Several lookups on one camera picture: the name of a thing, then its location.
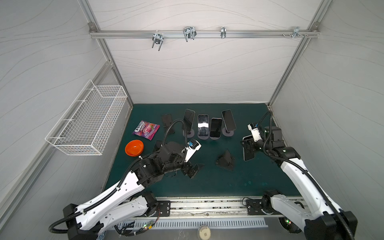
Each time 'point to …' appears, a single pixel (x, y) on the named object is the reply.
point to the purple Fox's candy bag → (146, 130)
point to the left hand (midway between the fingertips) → (199, 155)
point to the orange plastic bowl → (134, 148)
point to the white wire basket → (82, 129)
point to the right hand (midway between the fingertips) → (250, 136)
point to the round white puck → (204, 233)
